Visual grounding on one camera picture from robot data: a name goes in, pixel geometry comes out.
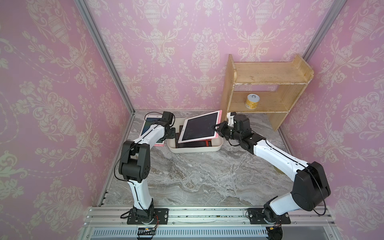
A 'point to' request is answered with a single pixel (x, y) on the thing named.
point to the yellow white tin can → (252, 101)
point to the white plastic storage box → (216, 144)
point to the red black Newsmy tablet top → (207, 143)
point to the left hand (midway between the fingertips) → (169, 134)
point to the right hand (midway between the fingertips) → (212, 126)
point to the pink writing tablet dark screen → (199, 127)
